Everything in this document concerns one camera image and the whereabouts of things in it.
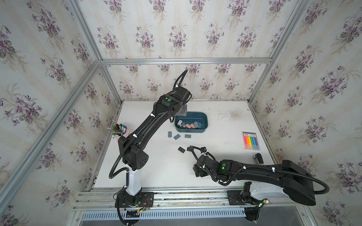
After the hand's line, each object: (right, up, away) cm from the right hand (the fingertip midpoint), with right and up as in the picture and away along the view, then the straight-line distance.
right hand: (200, 168), depth 82 cm
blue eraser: (-20, +17, +17) cm, 31 cm away
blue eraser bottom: (-10, +24, +21) cm, 34 cm away
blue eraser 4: (+2, +24, +20) cm, 31 cm away
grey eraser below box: (-7, +16, +17) cm, 24 cm away
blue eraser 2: (-15, +16, +16) cm, 27 cm away
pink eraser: (-3, +23, +22) cm, 32 cm away
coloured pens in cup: (-52, +22, +8) cm, 57 cm away
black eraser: (-11, +8, +10) cm, 17 cm away
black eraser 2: (-7, +9, +9) cm, 15 cm away
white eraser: (-13, +26, +21) cm, 36 cm away
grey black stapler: (+35, +4, +2) cm, 35 cm away
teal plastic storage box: (-3, +26, +21) cm, 33 cm away
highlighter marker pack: (+36, +13, +13) cm, 41 cm away
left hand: (-15, +35, 0) cm, 38 cm away
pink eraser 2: (-7, +23, +22) cm, 32 cm away
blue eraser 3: (-1, +24, +19) cm, 31 cm away
